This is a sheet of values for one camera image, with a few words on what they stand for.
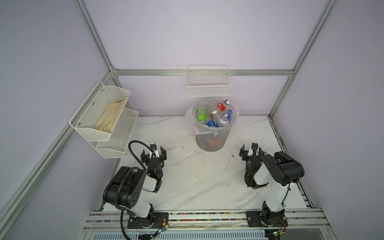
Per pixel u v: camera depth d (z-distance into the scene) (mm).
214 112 895
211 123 878
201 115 860
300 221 747
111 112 807
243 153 865
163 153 843
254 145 799
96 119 752
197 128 805
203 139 904
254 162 701
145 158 789
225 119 827
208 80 949
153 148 761
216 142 908
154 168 680
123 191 436
